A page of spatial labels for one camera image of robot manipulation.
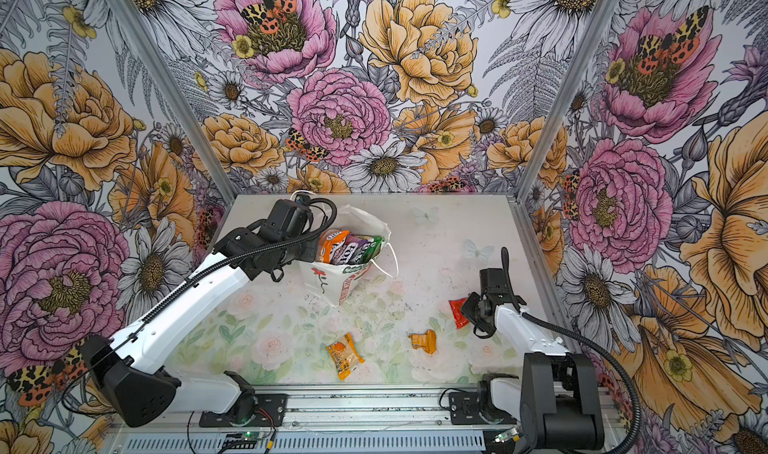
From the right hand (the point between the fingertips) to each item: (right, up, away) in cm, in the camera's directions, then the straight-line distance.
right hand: (467, 320), depth 88 cm
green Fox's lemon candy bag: (-27, +21, -5) cm, 35 cm away
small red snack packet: (-2, 0, +1) cm, 2 cm away
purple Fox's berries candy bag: (-33, +21, -8) cm, 40 cm away
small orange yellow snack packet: (-34, -7, -7) cm, 36 cm away
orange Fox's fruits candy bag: (-38, +22, -11) cm, 46 cm away
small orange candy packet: (-12, -4, -4) cm, 14 cm away
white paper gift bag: (-38, +12, -8) cm, 41 cm away
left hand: (-44, +22, -12) cm, 50 cm away
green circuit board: (+5, -22, -17) cm, 28 cm away
